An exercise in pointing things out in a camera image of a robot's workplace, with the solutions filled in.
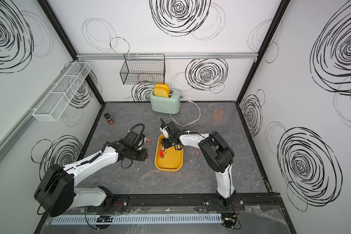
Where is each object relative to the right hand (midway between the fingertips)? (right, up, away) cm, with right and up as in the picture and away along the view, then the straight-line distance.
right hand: (164, 142), depth 95 cm
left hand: (-11, -6, -9) cm, 15 cm away
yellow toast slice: (-3, +36, +4) cm, 36 cm away
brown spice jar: (-39, +15, +6) cm, 42 cm away
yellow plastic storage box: (+6, -9, -8) cm, 13 cm away
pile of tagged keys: (-1, -6, -3) cm, 7 cm away
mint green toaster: (+3, +26, +13) cm, 29 cm away
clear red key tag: (+22, -6, -3) cm, 23 cm away
